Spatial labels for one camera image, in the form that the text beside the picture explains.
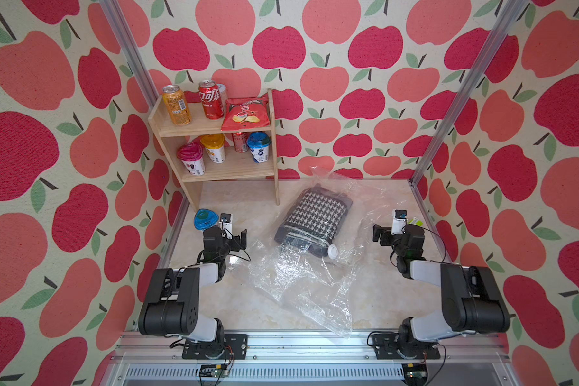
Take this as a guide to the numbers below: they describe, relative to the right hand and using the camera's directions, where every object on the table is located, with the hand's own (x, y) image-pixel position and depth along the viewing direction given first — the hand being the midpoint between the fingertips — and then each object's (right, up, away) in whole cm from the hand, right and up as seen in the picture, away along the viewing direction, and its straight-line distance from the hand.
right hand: (389, 228), depth 93 cm
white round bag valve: (-24, -7, -9) cm, 27 cm away
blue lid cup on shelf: (-51, +33, -1) cm, 61 cm away
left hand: (-61, -1, 0) cm, 61 cm away
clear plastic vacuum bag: (-29, -20, -9) cm, 37 cm away
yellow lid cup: (-69, +33, -2) cm, 76 cm away
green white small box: (+15, +2, +8) cm, 17 cm away
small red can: (-60, +36, +4) cm, 70 cm away
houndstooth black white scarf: (-30, +3, -5) cm, 31 cm away
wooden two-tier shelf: (-61, +24, +3) cm, 66 cm away
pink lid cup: (-75, +28, -7) cm, 80 cm away
